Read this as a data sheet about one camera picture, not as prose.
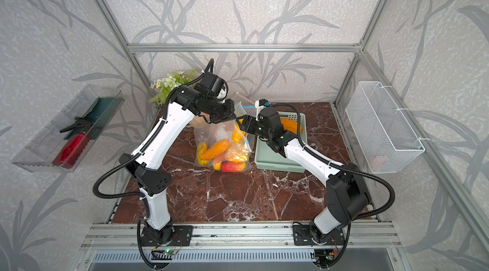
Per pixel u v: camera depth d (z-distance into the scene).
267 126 0.67
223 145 0.85
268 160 0.90
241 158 0.88
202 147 0.94
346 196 0.43
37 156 0.58
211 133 0.99
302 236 0.73
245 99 1.12
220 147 0.85
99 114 0.71
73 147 0.59
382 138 0.62
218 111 0.64
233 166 0.89
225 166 0.89
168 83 0.87
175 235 0.72
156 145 0.48
